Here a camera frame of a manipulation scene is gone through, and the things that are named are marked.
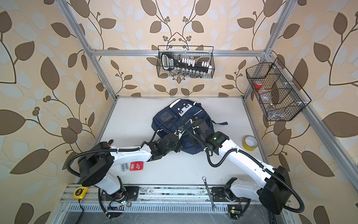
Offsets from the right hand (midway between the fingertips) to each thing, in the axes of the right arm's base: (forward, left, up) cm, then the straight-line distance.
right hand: (193, 134), depth 80 cm
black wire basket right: (+16, -52, +9) cm, 55 cm away
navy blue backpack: (+18, +13, -9) cm, 24 cm away
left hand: (+3, +9, -6) cm, 11 cm away
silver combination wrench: (-33, -9, -16) cm, 38 cm away
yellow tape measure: (-26, +62, -13) cm, 69 cm away
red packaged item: (-12, +35, -16) cm, 40 cm away
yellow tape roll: (+1, -39, -16) cm, 42 cm away
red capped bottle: (+22, -39, +17) cm, 48 cm away
